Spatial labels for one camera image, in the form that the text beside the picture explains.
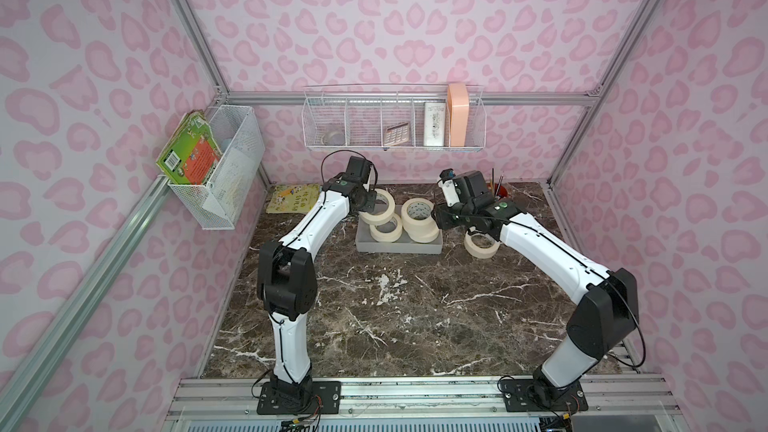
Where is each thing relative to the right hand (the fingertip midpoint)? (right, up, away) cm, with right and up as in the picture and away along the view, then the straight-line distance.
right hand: (437, 209), depth 84 cm
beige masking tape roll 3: (-5, +2, +17) cm, 17 cm away
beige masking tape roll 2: (-15, -10, +18) cm, 25 cm away
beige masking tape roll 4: (-4, -2, +19) cm, 20 cm away
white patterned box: (0, +26, +8) cm, 28 cm away
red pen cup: (+24, +7, +19) cm, 32 cm away
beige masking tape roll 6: (+13, -12, +14) cm, 22 cm away
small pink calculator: (-11, +24, +10) cm, 29 cm away
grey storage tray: (-22, -12, +17) cm, 30 cm away
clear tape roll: (-32, +23, +13) cm, 41 cm away
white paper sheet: (-57, +4, -3) cm, 57 cm away
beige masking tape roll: (-17, -3, +8) cm, 19 cm away
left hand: (-21, +5, +10) cm, 24 cm away
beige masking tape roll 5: (-3, -7, +13) cm, 15 cm away
